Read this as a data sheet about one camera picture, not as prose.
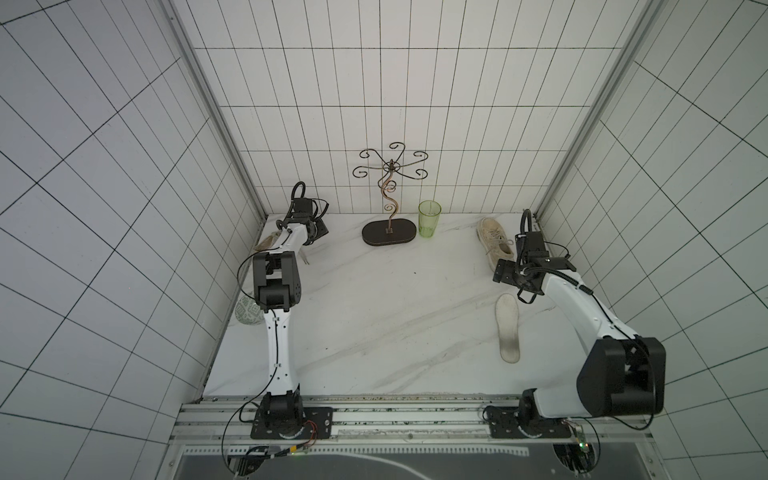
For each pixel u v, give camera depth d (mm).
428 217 1049
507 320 900
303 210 902
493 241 1053
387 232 1136
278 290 646
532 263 621
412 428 728
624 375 413
